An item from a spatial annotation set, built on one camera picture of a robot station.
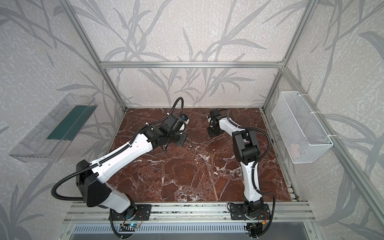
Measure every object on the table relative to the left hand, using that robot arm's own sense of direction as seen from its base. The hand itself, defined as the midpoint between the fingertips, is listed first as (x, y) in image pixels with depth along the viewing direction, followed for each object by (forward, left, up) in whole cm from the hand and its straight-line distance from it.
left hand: (186, 132), depth 79 cm
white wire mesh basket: (-12, -51, +14) cm, 54 cm away
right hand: (+17, -16, -20) cm, 31 cm away
